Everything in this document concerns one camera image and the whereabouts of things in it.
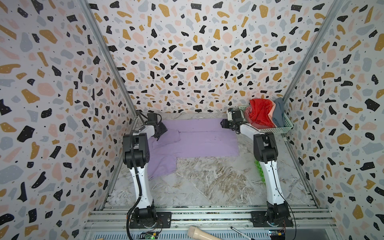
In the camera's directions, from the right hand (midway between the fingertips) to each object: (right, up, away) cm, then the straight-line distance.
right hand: (222, 118), depth 113 cm
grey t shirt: (+39, +3, -6) cm, 40 cm away
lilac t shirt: (-18, -14, -5) cm, 23 cm away
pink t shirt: (+26, -6, -2) cm, 27 cm away
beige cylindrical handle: (-19, -54, -46) cm, 73 cm away
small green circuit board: (-41, -58, -43) cm, 82 cm away
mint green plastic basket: (+48, -3, -4) cm, 48 cm away
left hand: (-42, -6, -5) cm, 43 cm away
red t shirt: (+27, +5, -2) cm, 27 cm away
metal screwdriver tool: (+3, -57, -43) cm, 71 cm away
